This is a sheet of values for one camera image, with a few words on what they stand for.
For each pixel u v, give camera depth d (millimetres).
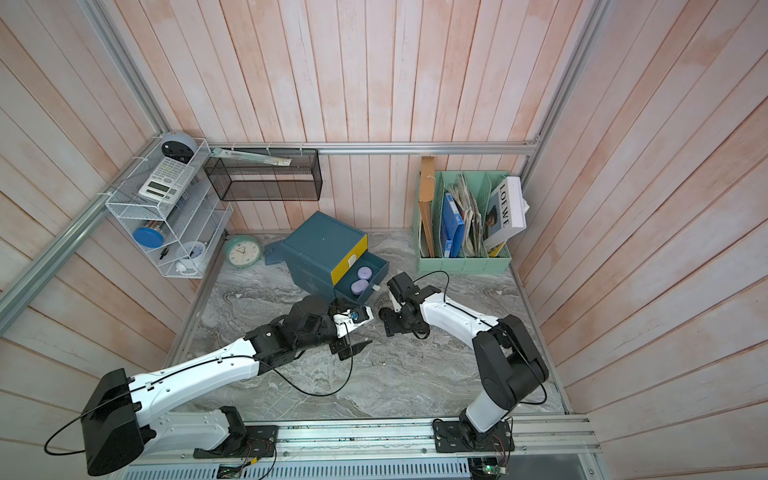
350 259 860
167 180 777
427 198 837
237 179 1048
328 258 852
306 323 567
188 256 856
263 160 903
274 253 1107
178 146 802
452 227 955
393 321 797
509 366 451
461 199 979
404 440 750
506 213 902
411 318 658
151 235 757
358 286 923
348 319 623
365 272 957
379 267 952
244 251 1046
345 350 664
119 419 387
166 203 742
